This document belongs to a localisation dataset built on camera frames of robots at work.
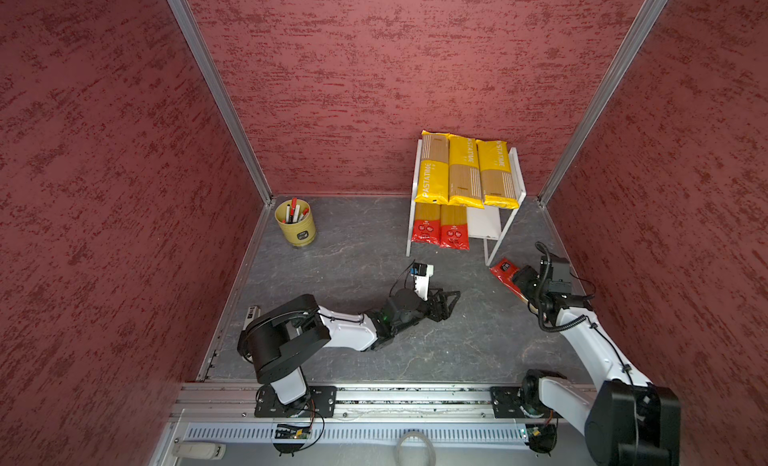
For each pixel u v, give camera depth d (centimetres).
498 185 76
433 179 77
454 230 87
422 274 72
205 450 64
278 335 48
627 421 40
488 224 93
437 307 70
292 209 100
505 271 97
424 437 71
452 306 74
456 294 75
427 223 89
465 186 76
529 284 79
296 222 99
